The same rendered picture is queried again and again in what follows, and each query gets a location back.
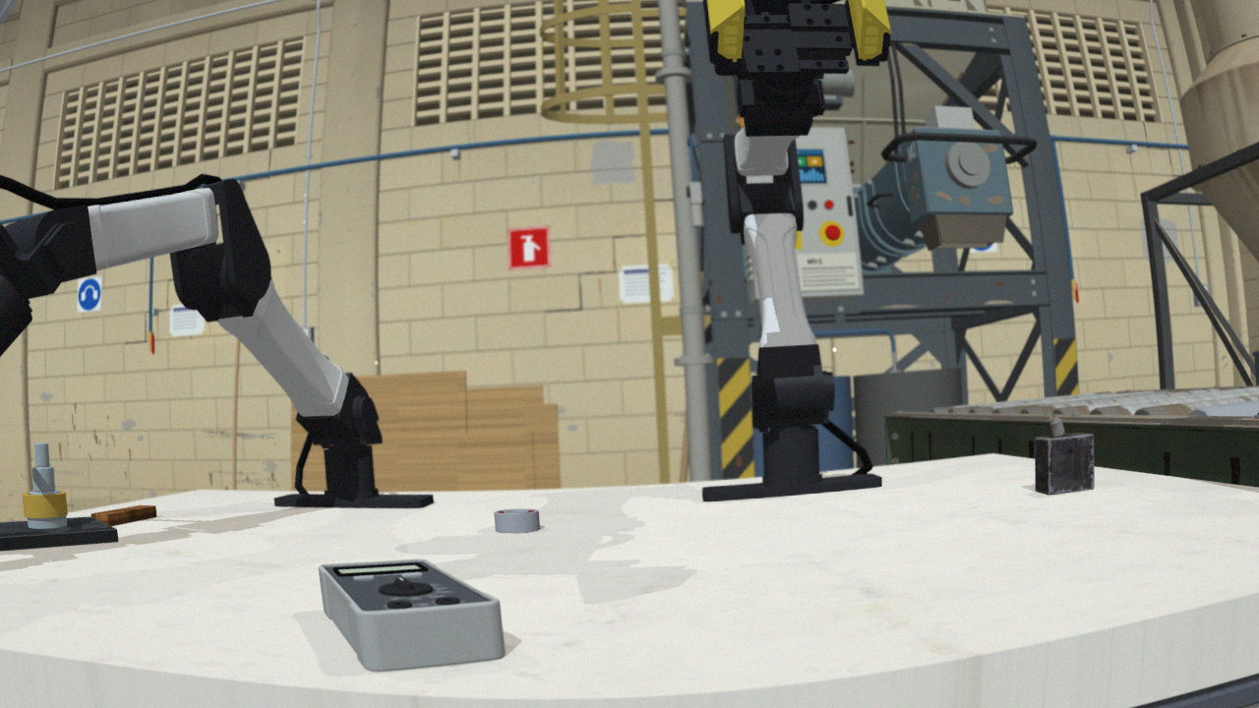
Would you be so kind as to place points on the brown rectangular block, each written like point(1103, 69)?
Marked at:
point(126, 515)

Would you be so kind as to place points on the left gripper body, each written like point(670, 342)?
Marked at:
point(821, 35)

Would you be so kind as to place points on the yellow sleeve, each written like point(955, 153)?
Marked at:
point(45, 506)

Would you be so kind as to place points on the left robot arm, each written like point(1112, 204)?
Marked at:
point(790, 389)

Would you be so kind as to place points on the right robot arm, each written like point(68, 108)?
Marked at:
point(52, 249)

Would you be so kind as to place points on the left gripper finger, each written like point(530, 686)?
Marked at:
point(727, 17)
point(870, 22)

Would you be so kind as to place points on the grey multimeter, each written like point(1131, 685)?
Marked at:
point(429, 619)

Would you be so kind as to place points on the red and grey ball bearing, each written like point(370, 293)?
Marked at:
point(521, 520)

